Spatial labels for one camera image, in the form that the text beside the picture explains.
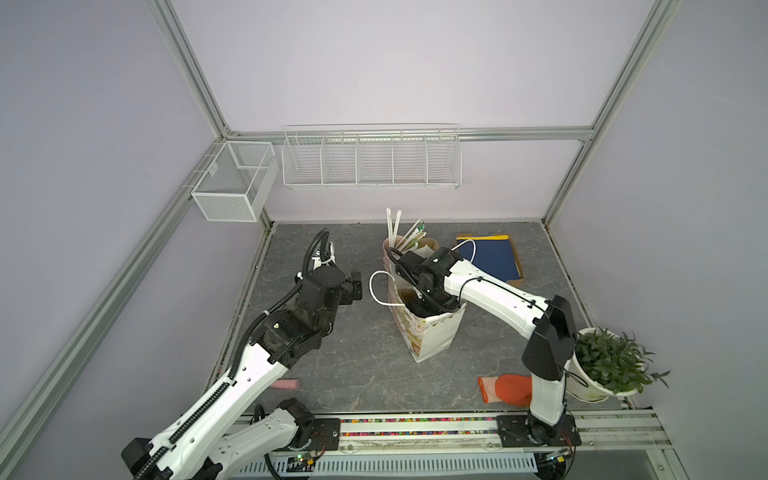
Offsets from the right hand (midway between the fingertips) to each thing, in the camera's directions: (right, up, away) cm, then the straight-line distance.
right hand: (429, 320), depth 80 cm
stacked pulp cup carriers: (+4, +22, +28) cm, 36 cm away
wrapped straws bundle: (-4, +23, +14) cm, 27 cm away
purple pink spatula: (-39, -17, 0) cm, 43 cm away
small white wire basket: (-65, +45, +23) cm, 83 cm away
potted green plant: (+39, -7, -13) cm, 42 cm away
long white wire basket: (-17, +51, +19) cm, 57 cm away
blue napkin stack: (+26, +18, +27) cm, 42 cm away
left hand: (-23, +14, -10) cm, 29 cm away
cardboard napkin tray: (+32, +9, +19) cm, 38 cm away
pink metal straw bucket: (-12, +21, +20) cm, 31 cm away
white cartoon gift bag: (-2, -2, -8) cm, 9 cm away
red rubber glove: (+22, -19, 0) cm, 29 cm away
